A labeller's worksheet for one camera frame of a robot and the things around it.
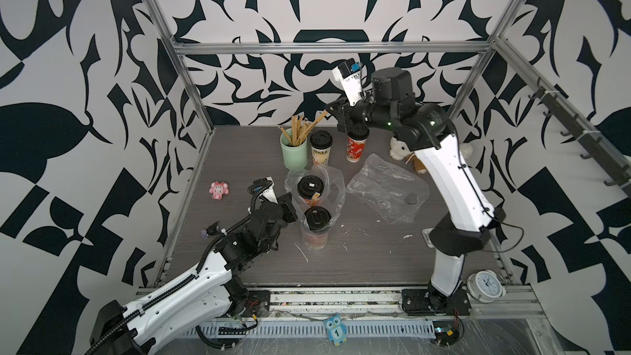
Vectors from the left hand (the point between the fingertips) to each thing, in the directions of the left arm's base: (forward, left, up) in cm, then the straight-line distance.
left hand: (289, 191), depth 76 cm
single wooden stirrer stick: (-2, -8, 0) cm, 8 cm away
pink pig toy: (+12, +29, -17) cm, 36 cm away
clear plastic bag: (-2, -13, -2) cm, 13 cm away
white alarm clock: (-25, -58, -16) cm, 65 cm away
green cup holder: (+24, 0, -9) cm, 26 cm away
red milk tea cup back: (+25, -25, -5) cm, 35 cm away
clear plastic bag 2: (+7, -37, -16) cm, 41 cm away
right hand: (+9, -10, +26) cm, 30 cm away
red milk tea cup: (+3, -6, -3) cm, 7 cm away
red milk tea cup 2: (-9, -8, -3) cm, 12 cm away
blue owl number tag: (-34, -13, -18) cm, 41 cm away
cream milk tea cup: (+22, -11, -2) cm, 25 cm away
